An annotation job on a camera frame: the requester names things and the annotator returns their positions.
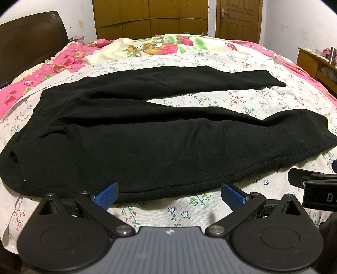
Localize dark wooden headboard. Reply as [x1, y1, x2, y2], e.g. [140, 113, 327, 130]
[0, 11, 68, 86]

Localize white floral bed sheet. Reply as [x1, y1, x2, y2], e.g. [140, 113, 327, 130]
[1, 46, 336, 253]

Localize brown wooden wardrobe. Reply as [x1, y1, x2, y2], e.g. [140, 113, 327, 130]
[92, 0, 208, 40]

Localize brown wooden door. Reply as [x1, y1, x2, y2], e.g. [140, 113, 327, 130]
[216, 0, 263, 43]

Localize pink cartoon quilt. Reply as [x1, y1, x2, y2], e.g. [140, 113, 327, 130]
[1, 34, 336, 125]

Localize wooden side desk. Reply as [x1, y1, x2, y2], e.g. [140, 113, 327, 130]
[296, 47, 336, 97]

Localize black pants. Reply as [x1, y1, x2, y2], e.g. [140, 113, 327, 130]
[1, 66, 336, 203]

